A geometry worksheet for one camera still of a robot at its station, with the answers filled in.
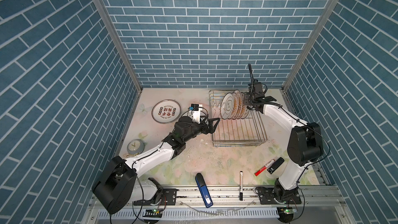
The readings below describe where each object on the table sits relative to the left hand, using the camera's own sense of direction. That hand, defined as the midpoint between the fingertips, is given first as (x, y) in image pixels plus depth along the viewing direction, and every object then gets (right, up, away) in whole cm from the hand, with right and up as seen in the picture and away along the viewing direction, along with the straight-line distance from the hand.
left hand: (214, 119), depth 77 cm
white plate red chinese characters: (-32, +2, +28) cm, 43 cm away
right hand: (+22, +12, +17) cm, 31 cm away
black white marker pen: (+13, -36, -2) cm, 38 cm away
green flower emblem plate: (+10, +6, +24) cm, 26 cm away
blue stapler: (-5, -33, -5) cm, 34 cm away
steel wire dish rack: (+23, -10, +19) cm, 31 cm away
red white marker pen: (+23, -29, +4) cm, 37 cm away
